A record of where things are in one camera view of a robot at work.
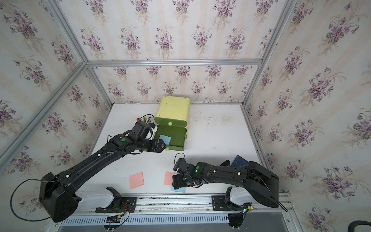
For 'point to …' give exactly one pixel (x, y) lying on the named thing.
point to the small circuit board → (113, 219)
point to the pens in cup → (144, 122)
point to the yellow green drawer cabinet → (172, 116)
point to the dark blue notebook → (239, 161)
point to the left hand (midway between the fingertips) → (162, 147)
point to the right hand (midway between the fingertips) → (179, 185)
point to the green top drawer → (170, 122)
